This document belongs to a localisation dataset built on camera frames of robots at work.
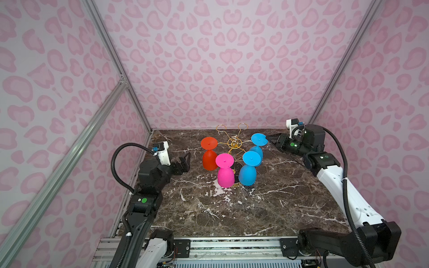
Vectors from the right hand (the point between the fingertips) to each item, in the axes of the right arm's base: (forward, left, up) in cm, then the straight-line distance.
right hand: (267, 138), depth 73 cm
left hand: (-7, +37, -1) cm, 37 cm away
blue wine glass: (+1, +3, -2) cm, 4 cm away
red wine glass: (-5, +26, -9) cm, 28 cm away
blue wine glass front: (-12, +9, -9) cm, 17 cm away
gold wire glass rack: (-1, +14, -2) cm, 14 cm away
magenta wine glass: (-14, +18, -9) cm, 25 cm away
